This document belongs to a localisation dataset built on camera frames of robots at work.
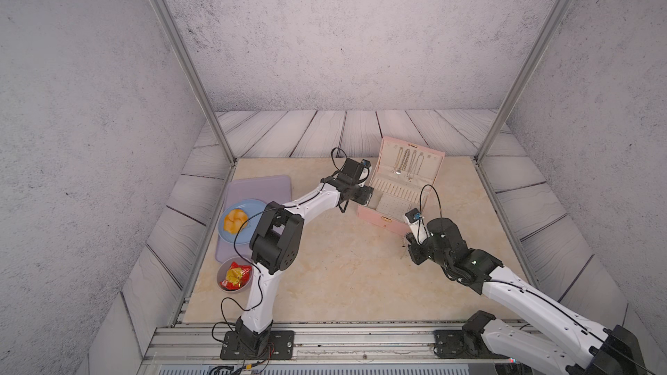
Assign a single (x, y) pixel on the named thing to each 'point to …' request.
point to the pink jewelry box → (402, 180)
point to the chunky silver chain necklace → (405, 160)
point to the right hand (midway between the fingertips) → (410, 235)
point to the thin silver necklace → (421, 158)
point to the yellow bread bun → (235, 221)
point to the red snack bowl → (234, 274)
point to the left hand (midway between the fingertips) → (370, 192)
